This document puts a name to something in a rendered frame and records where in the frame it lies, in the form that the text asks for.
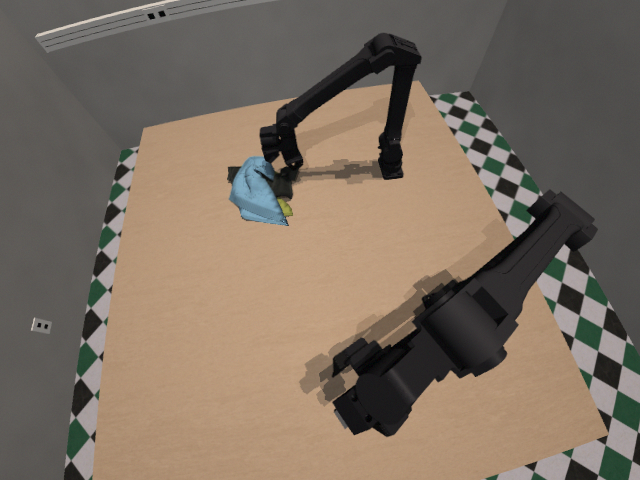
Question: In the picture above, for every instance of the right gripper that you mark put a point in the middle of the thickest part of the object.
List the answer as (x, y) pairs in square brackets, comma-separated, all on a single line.
[(297, 158)]

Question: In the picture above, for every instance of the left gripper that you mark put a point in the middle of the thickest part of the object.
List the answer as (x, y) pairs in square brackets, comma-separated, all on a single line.
[(366, 352)]

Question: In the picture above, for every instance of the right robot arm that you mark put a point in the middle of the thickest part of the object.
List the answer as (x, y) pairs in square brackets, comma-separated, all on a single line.
[(404, 54)]

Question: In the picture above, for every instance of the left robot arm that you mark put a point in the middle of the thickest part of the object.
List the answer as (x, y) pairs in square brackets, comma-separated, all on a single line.
[(469, 340)]

